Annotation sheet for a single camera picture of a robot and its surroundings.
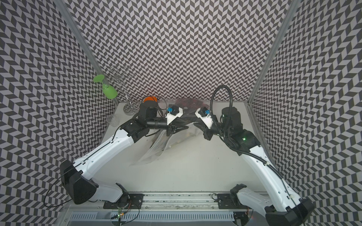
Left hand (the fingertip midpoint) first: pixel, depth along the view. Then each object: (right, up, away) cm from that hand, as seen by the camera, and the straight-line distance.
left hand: (186, 125), depth 66 cm
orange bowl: (-32, +19, +53) cm, 65 cm away
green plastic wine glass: (-56, +22, +32) cm, 68 cm away
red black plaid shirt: (+4, +14, +49) cm, 51 cm away
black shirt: (-1, +2, -1) cm, 3 cm away
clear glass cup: (-56, +1, +39) cm, 68 cm away
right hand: (+5, 0, 0) cm, 5 cm away
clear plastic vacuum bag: (-13, -10, +6) cm, 18 cm away
